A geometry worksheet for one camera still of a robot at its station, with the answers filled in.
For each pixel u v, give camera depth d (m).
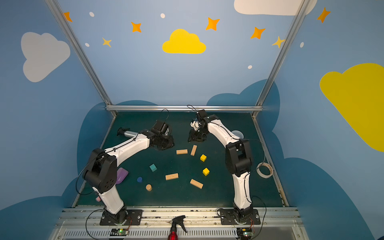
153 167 0.90
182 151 0.98
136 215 0.75
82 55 0.86
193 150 0.99
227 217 0.75
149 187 0.82
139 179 0.86
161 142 0.77
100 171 0.47
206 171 0.88
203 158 0.95
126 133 1.04
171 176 0.88
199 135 0.83
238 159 0.54
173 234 0.68
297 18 0.73
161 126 0.73
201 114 0.78
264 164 0.90
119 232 0.70
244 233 0.71
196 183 0.86
